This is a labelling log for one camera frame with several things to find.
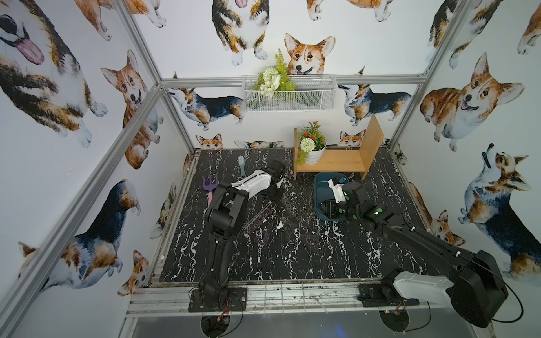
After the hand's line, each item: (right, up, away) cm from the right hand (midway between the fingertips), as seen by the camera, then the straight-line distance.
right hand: (325, 199), depth 82 cm
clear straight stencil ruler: (-13, -5, +18) cm, 23 cm away
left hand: (-22, 0, +20) cm, 29 cm away
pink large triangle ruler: (-24, -16, +9) cm, 30 cm away
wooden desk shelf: (+14, +15, +25) cm, 33 cm away
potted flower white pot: (-3, +22, +11) cm, 25 cm away
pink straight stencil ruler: (-24, -8, +16) cm, 30 cm away
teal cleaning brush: (-38, +11, +32) cm, 51 cm away
